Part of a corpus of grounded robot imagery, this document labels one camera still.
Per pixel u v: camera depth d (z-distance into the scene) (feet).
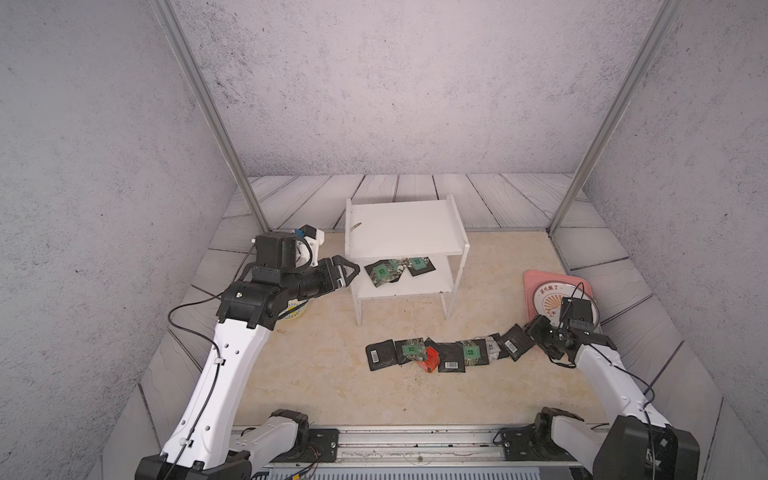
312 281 1.87
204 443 1.19
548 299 3.23
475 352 2.86
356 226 2.54
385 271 2.85
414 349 2.92
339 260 1.96
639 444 1.30
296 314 1.94
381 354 2.92
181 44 2.45
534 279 3.60
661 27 2.35
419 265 2.96
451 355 2.91
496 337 3.01
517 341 2.92
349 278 2.08
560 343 2.04
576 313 2.17
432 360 2.85
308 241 1.98
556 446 2.00
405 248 2.38
